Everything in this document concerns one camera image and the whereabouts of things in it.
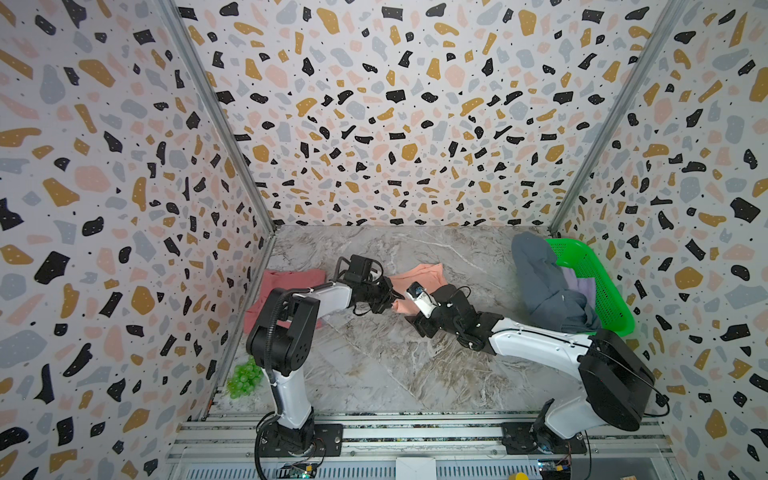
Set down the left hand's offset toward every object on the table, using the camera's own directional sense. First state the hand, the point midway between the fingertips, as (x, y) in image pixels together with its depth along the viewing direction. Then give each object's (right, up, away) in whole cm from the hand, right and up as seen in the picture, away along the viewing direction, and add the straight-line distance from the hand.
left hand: (406, 291), depth 91 cm
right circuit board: (+35, -40, -19) cm, 57 cm away
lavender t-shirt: (+61, +1, +10) cm, 62 cm away
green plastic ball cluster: (-43, -21, -13) cm, 49 cm away
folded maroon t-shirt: (-40, +2, +10) cm, 42 cm away
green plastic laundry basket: (+64, -7, 0) cm, 64 cm away
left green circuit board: (-27, -41, -20) cm, 53 cm away
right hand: (+1, -2, -8) cm, 8 cm away
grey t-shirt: (+43, -3, -3) cm, 43 cm away
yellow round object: (+24, -37, -26) cm, 51 cm away
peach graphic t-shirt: (+8, +3, +13) cm, 16 cm away
